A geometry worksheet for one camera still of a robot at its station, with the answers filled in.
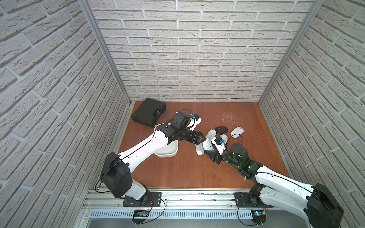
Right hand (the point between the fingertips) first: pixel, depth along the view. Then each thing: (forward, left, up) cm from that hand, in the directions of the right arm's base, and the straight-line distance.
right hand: (209, 147), depth 79 cm
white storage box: (+5, +24, -12) cm, 28 cm away
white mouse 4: (+16, -23, -13) cm, 31 cm away
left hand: (+3, +4, +7) cm, 8 cm away
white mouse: (-1, +2, +5) cm, 5 cm away
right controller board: (-33, -21, -14) cm, 42 cm away
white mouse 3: (+16, -5, -12) cm, 21 cm away
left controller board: (-28, +38, -13) cm, 49 cm away
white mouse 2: (+13, -14, -13) cm, 23 cm away
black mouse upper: (+19, -13, -12) cm, 26 cm away
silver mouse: (+4, +5, -10) cm, 12 cm away
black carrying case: (+36, +41, -7) cm, 54 cm away
